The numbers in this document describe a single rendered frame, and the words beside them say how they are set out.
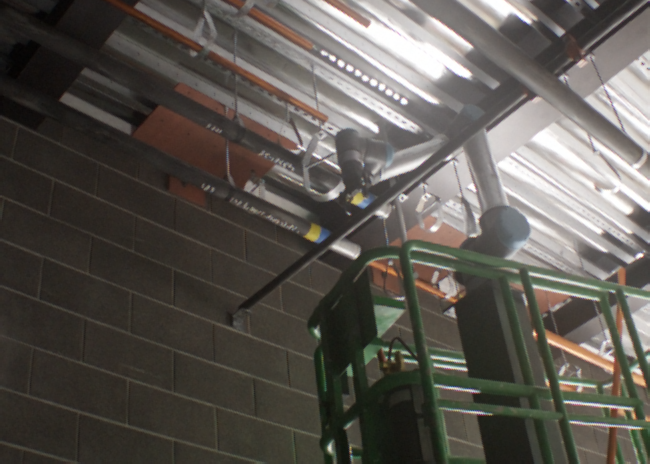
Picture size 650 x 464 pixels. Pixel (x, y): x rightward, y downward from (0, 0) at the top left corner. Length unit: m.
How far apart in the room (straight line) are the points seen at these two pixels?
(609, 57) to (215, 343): 2.08
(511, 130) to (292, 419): 1.61
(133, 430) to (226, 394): 0.52
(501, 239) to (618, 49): 1.09
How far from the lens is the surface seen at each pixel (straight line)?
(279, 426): 3.76
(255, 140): 3.34
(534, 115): 3.96
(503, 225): 3.19
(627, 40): 3.81
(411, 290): 2.71
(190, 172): 3.46
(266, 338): 3.95
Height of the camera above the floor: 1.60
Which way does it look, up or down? 40 degrees up
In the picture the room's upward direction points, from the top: 8 degrees counter-clockwise
